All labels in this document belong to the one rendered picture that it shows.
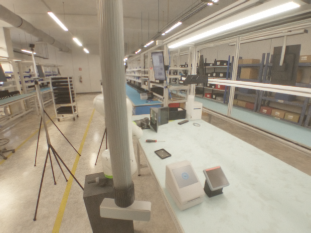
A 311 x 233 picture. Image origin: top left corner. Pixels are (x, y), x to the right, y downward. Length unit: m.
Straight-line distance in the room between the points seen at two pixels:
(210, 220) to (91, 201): 0.78
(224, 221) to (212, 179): 0.18
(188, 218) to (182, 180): 0.16
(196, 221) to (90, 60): 12.42
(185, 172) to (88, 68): 12.22
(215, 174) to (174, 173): 0.21
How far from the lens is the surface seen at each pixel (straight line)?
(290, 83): 2.58
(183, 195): 0.70
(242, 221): 0.79
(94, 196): 1.16
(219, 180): 0.79
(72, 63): 12.85
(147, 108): 3.10
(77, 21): 6.81
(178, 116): 1.85
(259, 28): 1.41
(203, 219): 0.74
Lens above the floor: 1.58
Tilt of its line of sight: 17 degrees down
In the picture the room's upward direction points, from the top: straight up
